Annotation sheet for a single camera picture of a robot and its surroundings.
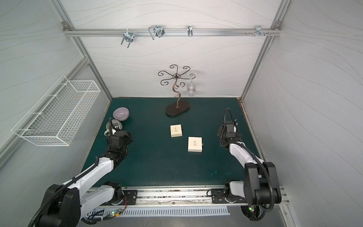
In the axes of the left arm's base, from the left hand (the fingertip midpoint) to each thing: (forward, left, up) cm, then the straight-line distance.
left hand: (120, 134), depth 85 cm
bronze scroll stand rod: (+32, -33, +19) cm, 50 cm away
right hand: (+6, -70, -3) cm, 70 cm away
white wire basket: (-3, +24, +20) cm, 31 cm away
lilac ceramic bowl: (+23, +10, -8) cm, 26 cm away
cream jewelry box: (-1, -47, -9) cm, 47 cm away
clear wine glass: (+32, -44, +11) cm, 55 cm away
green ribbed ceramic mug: (+5, +13, -6) cm, 15 cm away
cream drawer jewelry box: (+9, -34, -8) cm, 36 cm away
